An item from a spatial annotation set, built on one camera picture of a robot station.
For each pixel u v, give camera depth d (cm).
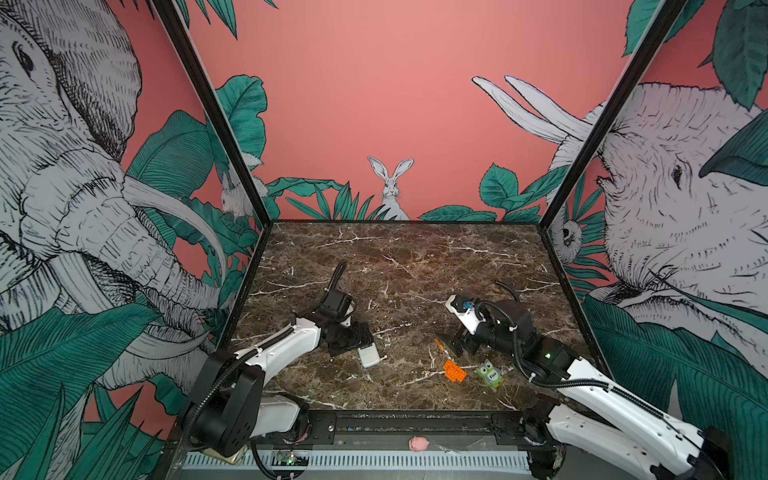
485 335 63
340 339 73
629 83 80
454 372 82
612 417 47
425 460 70
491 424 74
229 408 41
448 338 65
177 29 72
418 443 71
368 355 86
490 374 82
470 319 64
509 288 102
